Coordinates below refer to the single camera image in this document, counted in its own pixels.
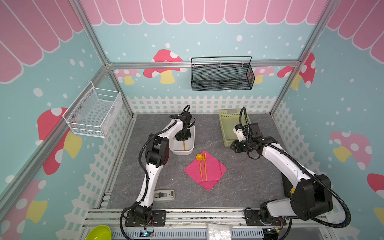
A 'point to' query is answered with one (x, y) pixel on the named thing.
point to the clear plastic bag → (219, 231)
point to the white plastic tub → (176, 146)
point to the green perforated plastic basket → (229, 118)
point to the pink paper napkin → (214, 169)
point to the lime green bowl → (100, 232)
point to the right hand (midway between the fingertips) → (232, 145)
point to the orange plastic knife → (184, 146)
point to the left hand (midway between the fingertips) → (184, 140)
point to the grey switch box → (164, 194)
